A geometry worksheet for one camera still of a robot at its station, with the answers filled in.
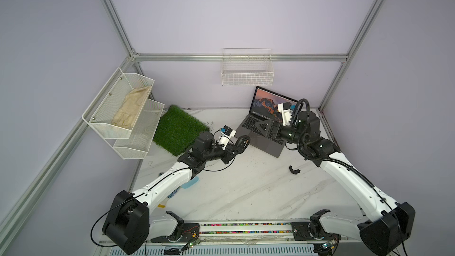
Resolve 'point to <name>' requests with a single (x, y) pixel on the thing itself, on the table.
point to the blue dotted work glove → (170, 196)
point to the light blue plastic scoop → (190, 183)
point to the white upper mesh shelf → (114, 112)
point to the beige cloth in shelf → (130, 106)
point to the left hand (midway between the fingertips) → (239, 150)
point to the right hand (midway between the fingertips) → (259, 129)
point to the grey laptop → (265, 108)
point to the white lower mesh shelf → (138, 144)
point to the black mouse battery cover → (294, 171)
